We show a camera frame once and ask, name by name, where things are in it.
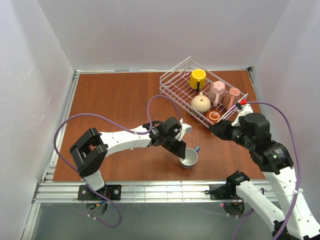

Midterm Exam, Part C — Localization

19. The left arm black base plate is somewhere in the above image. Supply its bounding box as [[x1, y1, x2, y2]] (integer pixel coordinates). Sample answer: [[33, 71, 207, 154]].
[[77, 184, 122, 201]]

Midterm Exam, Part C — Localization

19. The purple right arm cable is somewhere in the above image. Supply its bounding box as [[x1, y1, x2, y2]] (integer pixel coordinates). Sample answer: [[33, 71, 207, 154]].
[[231, 100, 302, 240]]

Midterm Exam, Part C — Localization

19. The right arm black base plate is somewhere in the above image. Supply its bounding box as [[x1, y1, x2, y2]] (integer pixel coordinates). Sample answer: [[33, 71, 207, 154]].
[[204, 183, 238, 200]]

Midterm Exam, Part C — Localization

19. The beige round ceramic mug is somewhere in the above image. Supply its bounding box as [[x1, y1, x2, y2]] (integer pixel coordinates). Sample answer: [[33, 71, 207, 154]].
[[191, 91, 211, 116]]

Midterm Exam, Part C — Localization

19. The aluminium frame rail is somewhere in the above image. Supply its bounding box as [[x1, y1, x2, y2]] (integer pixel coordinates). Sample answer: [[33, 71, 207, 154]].
[[31, 181, 300, 204]]

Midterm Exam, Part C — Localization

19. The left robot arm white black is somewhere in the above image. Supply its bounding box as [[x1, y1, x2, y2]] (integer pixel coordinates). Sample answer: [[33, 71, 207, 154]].
[[69, 117, 192, 193]]

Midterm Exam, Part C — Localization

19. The white faceted mug pink handle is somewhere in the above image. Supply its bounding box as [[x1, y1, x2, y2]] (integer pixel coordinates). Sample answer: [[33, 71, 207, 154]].
[[208, 80, 226, 107]]

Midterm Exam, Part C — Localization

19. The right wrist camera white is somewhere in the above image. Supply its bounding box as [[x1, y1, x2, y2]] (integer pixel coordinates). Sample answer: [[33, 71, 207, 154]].
[[231, 99, 253, 127]]

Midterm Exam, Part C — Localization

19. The pink floral mug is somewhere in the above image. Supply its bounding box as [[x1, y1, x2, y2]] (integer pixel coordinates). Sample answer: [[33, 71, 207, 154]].
[[222, 87, 240, 110]]

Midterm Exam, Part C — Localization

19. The dark brown glazed mug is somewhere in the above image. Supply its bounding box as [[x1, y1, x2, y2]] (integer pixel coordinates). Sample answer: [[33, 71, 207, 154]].
[[205, 110, 221, 125]]

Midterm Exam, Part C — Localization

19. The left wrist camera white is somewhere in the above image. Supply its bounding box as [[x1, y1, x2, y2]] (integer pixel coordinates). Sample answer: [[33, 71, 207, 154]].
[[176, 118, 193, 141]]

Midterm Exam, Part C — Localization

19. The yellow enamel mug black handle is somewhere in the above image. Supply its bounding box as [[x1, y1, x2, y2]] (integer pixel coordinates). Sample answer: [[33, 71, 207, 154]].
[[189, 68, 207, 92]]

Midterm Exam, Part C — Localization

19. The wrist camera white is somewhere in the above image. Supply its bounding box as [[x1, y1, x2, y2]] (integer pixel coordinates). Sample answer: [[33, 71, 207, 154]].
[[231, 99, 253, 127], [176, 118, 193, 141]]

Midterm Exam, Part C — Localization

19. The white wire dish rack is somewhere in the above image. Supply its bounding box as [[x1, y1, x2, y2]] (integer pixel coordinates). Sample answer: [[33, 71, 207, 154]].
[[159, 57, 238, 128]]

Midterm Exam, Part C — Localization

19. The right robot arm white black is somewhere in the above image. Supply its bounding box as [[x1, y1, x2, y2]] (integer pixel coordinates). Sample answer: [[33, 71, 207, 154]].
[[209, 113, 320, 240]]

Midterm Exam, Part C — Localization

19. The white mug blue handle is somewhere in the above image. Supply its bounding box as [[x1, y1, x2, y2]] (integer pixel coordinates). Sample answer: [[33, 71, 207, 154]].
[[179, 146, 201, 170]]

